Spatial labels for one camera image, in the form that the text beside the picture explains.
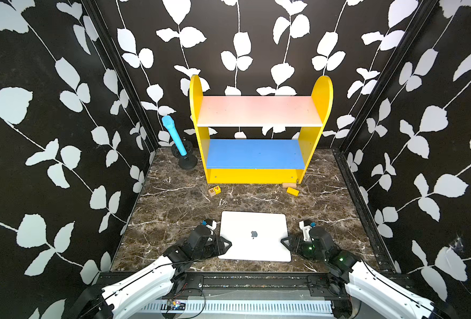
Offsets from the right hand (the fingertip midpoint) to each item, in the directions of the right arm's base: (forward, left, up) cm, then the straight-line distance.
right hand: (281, 241), depth 81 cm
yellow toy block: (+27, -9, -3) cm, 28 cm away
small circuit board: (-22, +42, -4) cm, 47 cm away
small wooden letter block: (+25, +31, 0) cm, 40 cm away
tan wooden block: (+31, -8, -4) cm, 32 cm away
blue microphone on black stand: (+39, +46, +15) cm, 62 cm away
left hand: (-1, +21, 0) cm, 21 cm away
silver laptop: (+3, +11, -2) cm, 12 cm away
